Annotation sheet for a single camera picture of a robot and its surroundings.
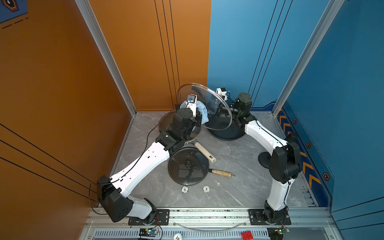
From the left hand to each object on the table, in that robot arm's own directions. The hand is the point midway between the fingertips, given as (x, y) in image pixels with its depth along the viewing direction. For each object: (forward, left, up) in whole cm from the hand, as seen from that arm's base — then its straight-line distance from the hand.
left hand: (196, 105), depth 70 cm
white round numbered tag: (-48, +7, -32) cm, 58 cm away
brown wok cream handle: (-7, -3, -28) cm, 29 cm away
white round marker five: (-27, +6, -38) cm, 47 cm away
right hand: (+2, -5, -1) cm, 5 cm away
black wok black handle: (-6, -14, -8) cm, 17 cm away
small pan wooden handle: (-15, +4, -35) cm, 38 cm away
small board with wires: (-45, -41, -37) cm, 72 cm away
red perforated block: (-47, -24, -37) cm, 65 cm away
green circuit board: (-47, +23, -40) cm, 66 cm away
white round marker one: (-27, -6, -38) cm, 47 cm away
